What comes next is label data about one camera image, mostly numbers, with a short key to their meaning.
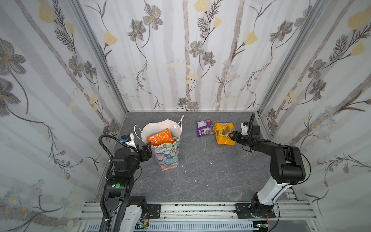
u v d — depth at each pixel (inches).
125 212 18.1
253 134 30.7
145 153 24.3
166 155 30.6
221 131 40.1
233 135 35.6
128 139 23.0
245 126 35.5
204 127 42.3
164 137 32.7
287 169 19.4
